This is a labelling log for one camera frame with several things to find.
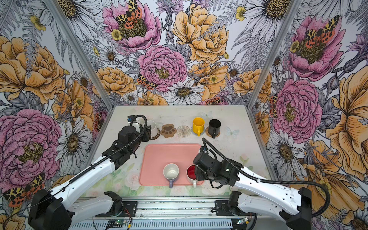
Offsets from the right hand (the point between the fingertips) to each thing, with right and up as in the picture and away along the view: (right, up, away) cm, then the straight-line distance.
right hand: (200, 177), depth 72 cm
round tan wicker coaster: (+8, +19, +34) cm, 39 cm away
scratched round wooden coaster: (-27, +17, +31) cm, 45 cm away
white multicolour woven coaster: (-9, +20, +34) cm, 40 cm away
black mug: (+12, +24, +27) cm, 38 cm away
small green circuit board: (-40, -22, 0) cm, 46 cm away
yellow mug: (+1, +24, +27) cm, 37 cm away
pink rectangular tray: (-27, +4, +22) cm, 35 cm away
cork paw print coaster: (-20, +20, +34) cm, 45 cm away
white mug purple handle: (-16, -2, +14) cm, 21 cm away
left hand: (-29, +22, +10) cm, 38 cm away
